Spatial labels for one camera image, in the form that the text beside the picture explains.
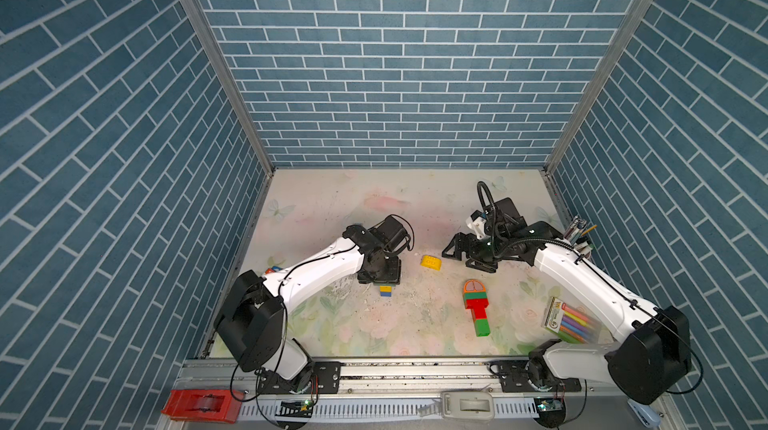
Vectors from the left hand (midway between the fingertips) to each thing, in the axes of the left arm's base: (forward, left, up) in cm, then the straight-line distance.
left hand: (397, 283), depth 81 cm
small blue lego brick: (0, +3, -8) cm, 9 cm away
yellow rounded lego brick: (+10, -11, -7) cm, 17 cm away
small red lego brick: (-6, -23, -6) cm, 25 cm away
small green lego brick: (-9, -24, -8) cm, 27 cm away
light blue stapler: (-29, -58, -6) cm, 65 cm away
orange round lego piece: (+1, -23, -5) cm, 24 cm away
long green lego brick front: (-1, -23, -7) cm, 24 cm away
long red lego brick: (-3, -23, -7) cm, 24 cm away
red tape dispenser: (-27, +42, -3) cm, 50 cm away
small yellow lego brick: (0, +3, -4) cm, 5 cm away
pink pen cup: (+13, -50, +8) cm, 53 cm away
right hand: (+4, -16, +7) cm, 18 cm away
